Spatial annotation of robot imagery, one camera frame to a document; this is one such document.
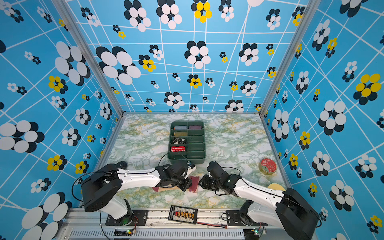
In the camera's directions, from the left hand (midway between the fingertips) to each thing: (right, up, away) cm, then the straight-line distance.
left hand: (193, 185), depth 83 cm
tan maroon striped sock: (+1, -1, -1) cm, 2 cm away
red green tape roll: (+44, +9, +4) cm, 45 cm away
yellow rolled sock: (-9, +28, +16) cm, 34 cm away
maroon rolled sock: (+1, +33, +22) cm, 40 cm away
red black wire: (+14, -15, -11) cm, 23 cm away
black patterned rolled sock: (-10, +24, +13) cm, 29 cm away
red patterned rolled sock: (-10, +19, +10) cm, 24 cm away
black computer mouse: (-43, +10, +6) cm, 45 cm away
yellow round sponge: (+46, 0, -2) cm, 46 cm away
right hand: (+4, +1, -1) cm, 4 cm away
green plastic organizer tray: (-4, +23, +12) cm, 26 cm away
